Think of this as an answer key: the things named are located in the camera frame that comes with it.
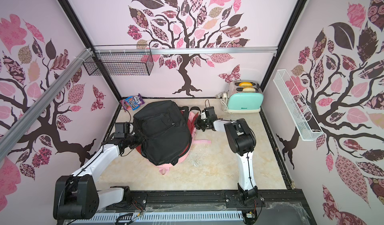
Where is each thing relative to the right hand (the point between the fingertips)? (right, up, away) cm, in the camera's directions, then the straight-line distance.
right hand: (189, 125), depth 99 cm
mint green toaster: (+42, +19, +7) cm, 46 cm away
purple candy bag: (-45, +16, +14) cm, 50 cm away
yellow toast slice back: (+40, +29, +4) cm, 49 cm away
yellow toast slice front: (+42, +24, +1) cm, 48 cm away
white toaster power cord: (+25, +17, +7) cm, 31 cm away
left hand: (-26, -8, -12) cm, 29 cm away
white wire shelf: (+54, +4, -34) cm, 64 cm away
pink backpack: (-13, -24, -16) cm, 32 cm away
